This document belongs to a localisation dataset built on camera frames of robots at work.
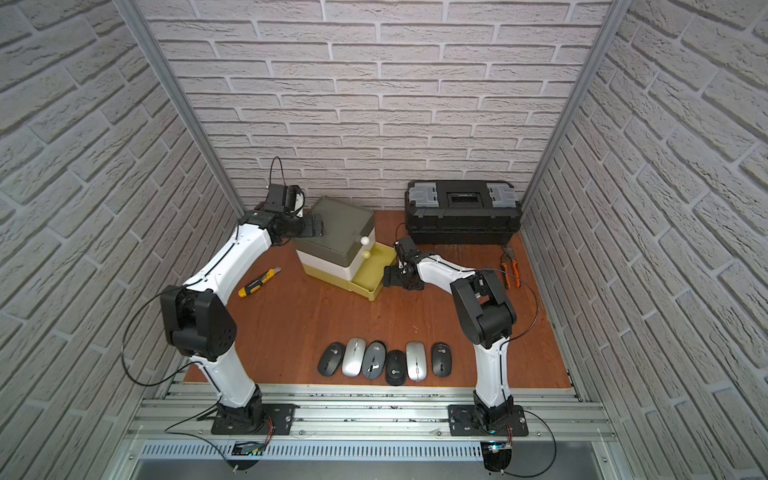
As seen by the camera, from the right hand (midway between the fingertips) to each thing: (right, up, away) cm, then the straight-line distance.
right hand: (400, 280), depth 99 cm
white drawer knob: (-11, +14, -11) cm, 21 cm away
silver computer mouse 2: (+4, -20, -18) cm, 27 cm away
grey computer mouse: (-7, -20, -18) cm, 28 cm away
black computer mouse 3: (+12, -20, -16) cm, 29 cm away
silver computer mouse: (-14, -20, -16) cm, 29 cm away
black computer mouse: (-20, -20, -17) cm, 33 cm away
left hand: (-26, +20, -10) cm, 34 cm away
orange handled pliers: (+39, +9, +7) cm, 41 cm away
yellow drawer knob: (-11, +9, -6) cm, 15 cm away
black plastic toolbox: (+19, +23, 0) cm, 30 cm away
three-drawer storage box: (-16, +9, -13) cm, 23 cm away
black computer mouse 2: (-1, -22, -18) cm, 29 cm away
